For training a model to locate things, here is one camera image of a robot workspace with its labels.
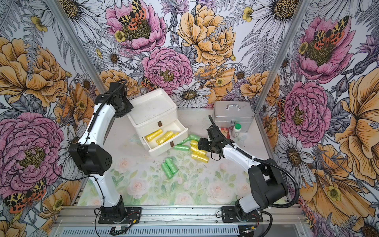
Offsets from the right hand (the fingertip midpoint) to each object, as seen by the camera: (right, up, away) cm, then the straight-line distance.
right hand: (203, 148), depth 90 cm
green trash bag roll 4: (-11, +3, +10) cm, 15 cm away
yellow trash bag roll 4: (-2, -6, +2) cm, 7 cm away
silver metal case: (+16, +21, +8) cm, 27 cm away
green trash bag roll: (-21, -12, -3) cm, 25 cm away
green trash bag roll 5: (-6, +6, +10) cm, 13 cm away
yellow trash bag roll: (-30, +7, +3) cm, 31 cm away
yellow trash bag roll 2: (-23, +6, -1) cm, 24 cm away
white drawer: (-28, +1, -7) cm, 29 cm away
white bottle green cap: (+23, +10, +10) cm, 27 cm away
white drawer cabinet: (-28, +17, -5) cm, 33 cm away
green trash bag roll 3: (-13, -1, +7) cm, 15 cm away
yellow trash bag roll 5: (-5, -2, +6) cm, 8 cm away
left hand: (-43, +20, -3) cm, 48 cm away
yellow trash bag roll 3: (-16, +8, +1) cm, 18 cm away
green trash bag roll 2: (-19, -10, 0) cm, 21 cm away
